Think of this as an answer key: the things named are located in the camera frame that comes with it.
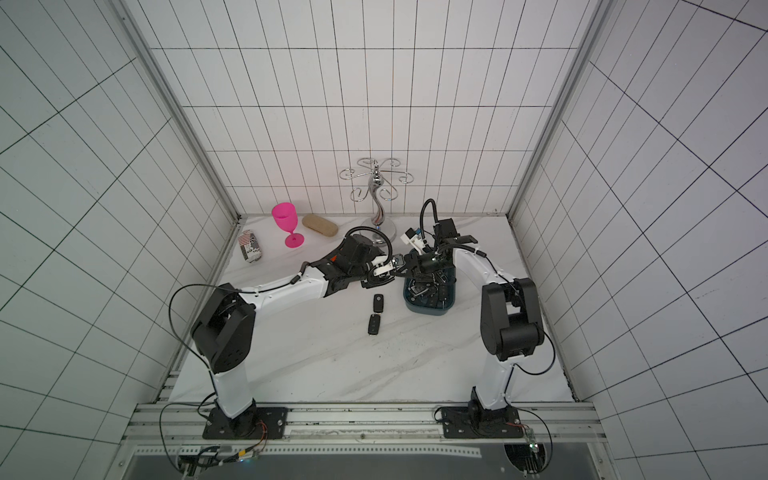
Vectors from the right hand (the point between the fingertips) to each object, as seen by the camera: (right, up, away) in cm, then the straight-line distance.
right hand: (399, 267), depth 87 cm
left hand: (-6, 0, +3) cm, 7 cm away
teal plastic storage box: (+11, -9, +9) cm, 17 cm away
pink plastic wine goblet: (-39, +16, +13) cm, 44 cm away
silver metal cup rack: (-7, +29, +5) cm, 31 cm away
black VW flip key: (-6, -12, +7) cm, 16 cm away
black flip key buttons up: (-7, -18, +3) cm, 20 cm away
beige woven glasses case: (-30, +14, +28) cm, 43 cm away
